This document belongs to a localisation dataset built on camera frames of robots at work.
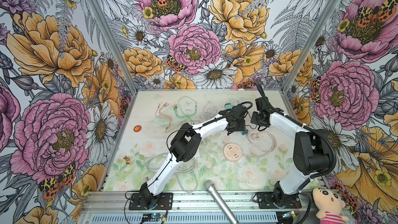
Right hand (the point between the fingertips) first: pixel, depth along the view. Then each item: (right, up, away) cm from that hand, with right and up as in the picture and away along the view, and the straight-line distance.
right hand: (257, 124), depth 94 cm
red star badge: (-74, -4, +5) cm, 74 cm away
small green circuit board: (-53, -38, -23) cm, 69 cm away
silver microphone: (-29, -27, -20) cm, 44 cm away
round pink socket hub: (-16, -15, -7) cm, 23 cm away
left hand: (-10, -4, 0) cm, 11 cm away
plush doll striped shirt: (+22, -32, -27) cm, 47 cm away
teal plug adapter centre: (-7, -5, +2) cm, 9 cm away
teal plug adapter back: (-15, +11, +14) cm, 23 cm away
